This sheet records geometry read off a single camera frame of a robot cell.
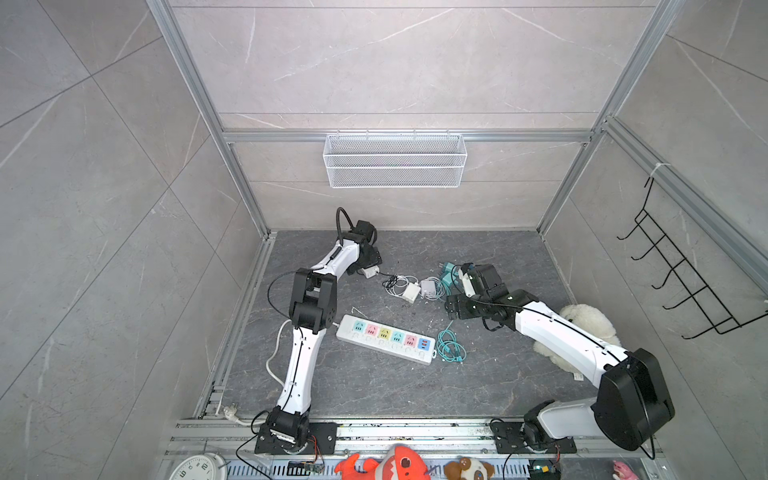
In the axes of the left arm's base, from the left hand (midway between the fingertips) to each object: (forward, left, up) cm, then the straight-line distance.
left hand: (369, 257), depth 108 cm
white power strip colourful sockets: (-32, -5, 0) cm, 33 cm away
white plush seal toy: (-36, -57, +18) cm, 70 cm away
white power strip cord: (-50, +36, -2) cm, 61 cm away
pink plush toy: (-67, -59, +1) cm, 89 cm away
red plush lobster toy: (-63, -7, +6) cm, 64 cm away
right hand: (-24, -27, +8) cm, 38 cm away
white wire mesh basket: (+21, -10, +27) cm, 35 cm away
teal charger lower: (-10, -28, -1) cm, 30 cm away
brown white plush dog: (-65, -23, +1) cm, 69 cm away
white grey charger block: (-14, -21, -1) cm, 25 cm away
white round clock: (-62, +37, +1) cm, 72 cm away
